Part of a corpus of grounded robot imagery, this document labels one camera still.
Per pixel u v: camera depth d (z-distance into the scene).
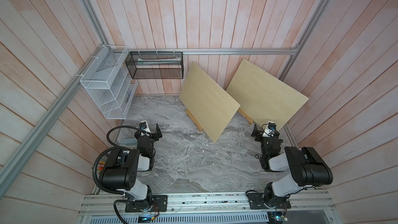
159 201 0.74
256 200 0.73
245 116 1.01
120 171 0.45
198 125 0.96
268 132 0.77
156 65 1.05
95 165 0.43
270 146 0.69
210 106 0.87
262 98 0.93
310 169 0.45
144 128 0.76
